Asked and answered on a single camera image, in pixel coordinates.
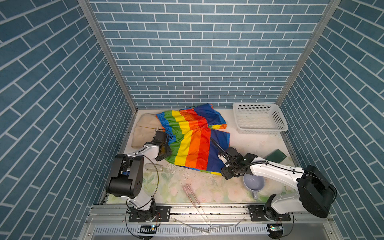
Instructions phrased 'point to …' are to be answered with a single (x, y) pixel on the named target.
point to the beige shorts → (145, 126)
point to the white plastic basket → (259, 118)
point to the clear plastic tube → (150, 167)
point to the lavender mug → (254, 183)
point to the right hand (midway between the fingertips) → (224, 169)
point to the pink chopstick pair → (184, 187)
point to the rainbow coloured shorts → (194, 145)
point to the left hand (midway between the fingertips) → (168, 152)
